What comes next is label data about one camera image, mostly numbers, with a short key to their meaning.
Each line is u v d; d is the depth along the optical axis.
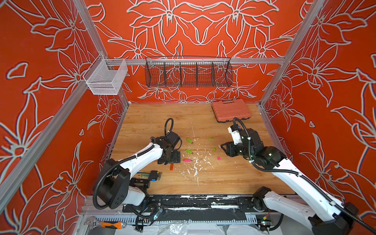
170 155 0.68
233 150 0.64
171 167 0.85
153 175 0.82
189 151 0.92
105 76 0.92
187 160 0.89
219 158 0.90
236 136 0.64
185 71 1.01
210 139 0.98
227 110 1.08
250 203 0.72
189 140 0.98
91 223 0.68
